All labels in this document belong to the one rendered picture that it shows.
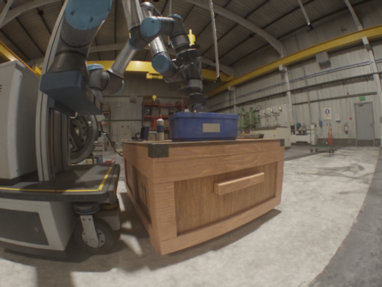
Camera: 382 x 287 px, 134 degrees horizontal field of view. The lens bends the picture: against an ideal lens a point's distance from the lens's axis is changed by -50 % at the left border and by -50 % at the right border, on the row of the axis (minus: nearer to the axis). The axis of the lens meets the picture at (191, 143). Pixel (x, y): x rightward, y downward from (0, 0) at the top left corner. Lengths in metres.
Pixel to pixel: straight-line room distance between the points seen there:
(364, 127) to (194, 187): 9.70
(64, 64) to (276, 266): 1.06
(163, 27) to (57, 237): 0.92
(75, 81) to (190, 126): 0.47
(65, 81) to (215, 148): 0.60
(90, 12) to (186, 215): 0.77
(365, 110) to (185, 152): 9.81
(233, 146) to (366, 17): 11.55
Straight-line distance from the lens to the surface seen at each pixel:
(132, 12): 0.91
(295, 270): 0.71
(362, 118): 10.02
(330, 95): 10.67
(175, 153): 0.55
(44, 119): 0.81
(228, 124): 0.75
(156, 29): 0.73
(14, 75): 0.85
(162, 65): 0.83
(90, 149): 1.99
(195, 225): 0.69
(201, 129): 0.69
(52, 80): 0.64
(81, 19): 0.56
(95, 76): 1.14
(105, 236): 0.73
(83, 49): 0.72
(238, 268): 0.68
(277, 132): 6.21
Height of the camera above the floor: 0.48
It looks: 2 degrees down
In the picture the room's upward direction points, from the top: 1 degrees counter-clockwise
